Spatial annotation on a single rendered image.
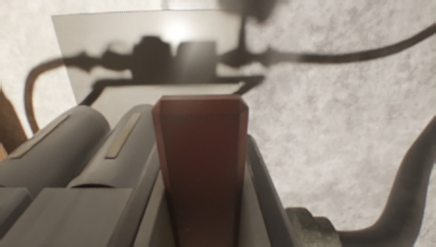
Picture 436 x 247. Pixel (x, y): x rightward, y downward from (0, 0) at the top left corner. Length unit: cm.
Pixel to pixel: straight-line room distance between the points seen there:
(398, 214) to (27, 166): 32
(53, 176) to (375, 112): 73
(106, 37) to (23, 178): 39
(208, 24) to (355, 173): 66
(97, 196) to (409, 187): 27
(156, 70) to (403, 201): 50
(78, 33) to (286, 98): 52
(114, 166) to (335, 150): 65
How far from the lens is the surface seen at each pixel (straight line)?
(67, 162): 27
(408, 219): 23
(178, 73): 54
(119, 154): 22
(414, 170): 29
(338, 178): 84
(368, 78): 68
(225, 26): 52
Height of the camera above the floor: 52
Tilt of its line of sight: 61 degrees down
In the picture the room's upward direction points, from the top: 176 degrees clockwise
